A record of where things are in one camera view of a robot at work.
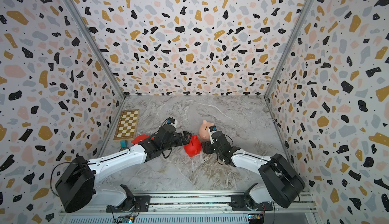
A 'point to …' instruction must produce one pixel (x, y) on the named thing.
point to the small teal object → (123, 143)
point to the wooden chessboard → (127, 126)
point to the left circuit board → (126, 219)
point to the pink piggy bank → (203, 131)
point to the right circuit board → (256, 218)
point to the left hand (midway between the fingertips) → (189, 136)
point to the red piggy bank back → (193, 148)
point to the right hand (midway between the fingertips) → (205, 143)
